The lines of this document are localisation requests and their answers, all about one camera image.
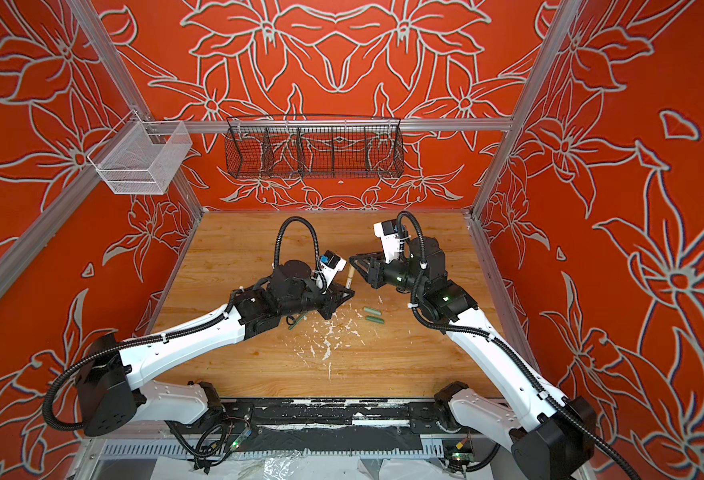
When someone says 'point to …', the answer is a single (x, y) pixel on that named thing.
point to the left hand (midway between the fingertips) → (352, 289)
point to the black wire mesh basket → (315, 147)
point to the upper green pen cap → (372, 311)
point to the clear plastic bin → (140, 157)
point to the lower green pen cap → (375, 319)
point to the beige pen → (351, 272)
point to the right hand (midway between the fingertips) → (349, 259)
